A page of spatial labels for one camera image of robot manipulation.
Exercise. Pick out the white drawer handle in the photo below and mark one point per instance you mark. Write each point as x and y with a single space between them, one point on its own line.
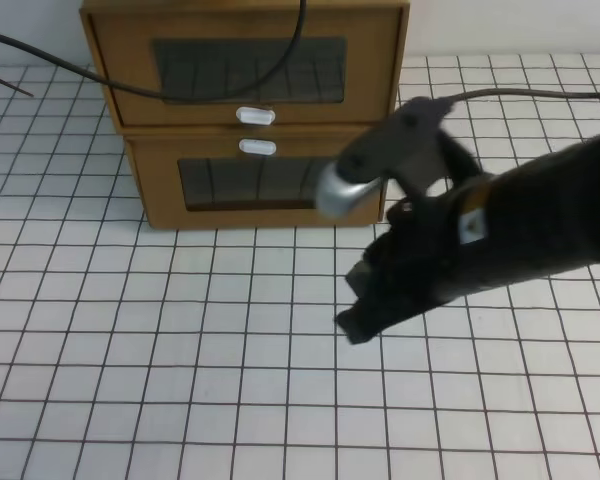
255 116
257 147

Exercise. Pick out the white grid tablecloth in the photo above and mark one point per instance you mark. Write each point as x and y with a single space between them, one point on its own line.
132 353

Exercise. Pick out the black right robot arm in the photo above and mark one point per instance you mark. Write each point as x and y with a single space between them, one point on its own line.
536 220

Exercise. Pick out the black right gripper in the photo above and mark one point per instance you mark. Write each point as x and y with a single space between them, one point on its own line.
415 266

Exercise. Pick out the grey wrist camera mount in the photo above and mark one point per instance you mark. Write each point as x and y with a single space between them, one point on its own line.
409 147

